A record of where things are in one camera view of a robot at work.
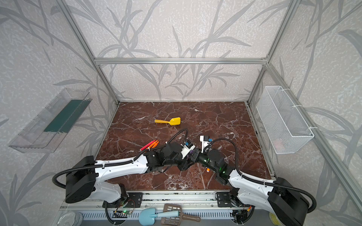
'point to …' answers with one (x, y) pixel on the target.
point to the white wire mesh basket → (286, 128)
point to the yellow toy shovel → (175, 121)
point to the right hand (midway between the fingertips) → (185, 145)
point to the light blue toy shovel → (147, 216)
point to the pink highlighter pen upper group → (147, 145)
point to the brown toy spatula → (176, 221)
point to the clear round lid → (70, 218)
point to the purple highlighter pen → (192, 151)
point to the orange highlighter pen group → (153, 145)
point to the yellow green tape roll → (274, 220)
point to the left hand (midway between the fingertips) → (194, 155)
